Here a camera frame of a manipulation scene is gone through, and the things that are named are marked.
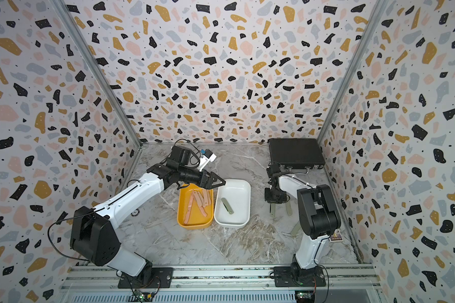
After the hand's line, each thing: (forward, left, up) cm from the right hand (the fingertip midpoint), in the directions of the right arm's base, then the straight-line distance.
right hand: (272, 200), depth 97 cm
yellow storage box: (-12, +37, +1) cm, 39 cm away
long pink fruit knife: (-5, +42, +1) cm, 42 cm away
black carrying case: (+33, -18, 0) cm, 37 cm away
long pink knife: (-7, +34, +1) cm, 35 cm away
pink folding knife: (-1, +38, +3) cm, 38 cm away
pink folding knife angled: (-1, +34, +3) cm, 34 cm away
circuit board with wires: (-42, +52, +1) cm, 67 cm away
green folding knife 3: (-14, -10, -1) cm, 18 cm away
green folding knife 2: (-6, 0, 0) cm, 6 cm away
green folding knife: (-4, +23, 0) cm, 23 cm away
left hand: (-5, +24, +23) cm, 34 cm away
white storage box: (-3, +20, +1) cm, 20 cm away
